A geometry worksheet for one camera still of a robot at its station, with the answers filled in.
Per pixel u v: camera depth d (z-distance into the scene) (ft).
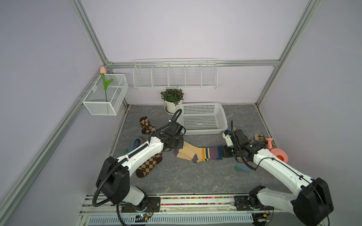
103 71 2.78
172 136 2.10
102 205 2.47
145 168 2.84
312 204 1.30
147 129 3.42
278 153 2.62
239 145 2.05
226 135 2.52
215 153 2.83
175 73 3.18
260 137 3.25
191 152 2.85
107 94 2.71
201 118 3.67
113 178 1.37
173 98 3.35
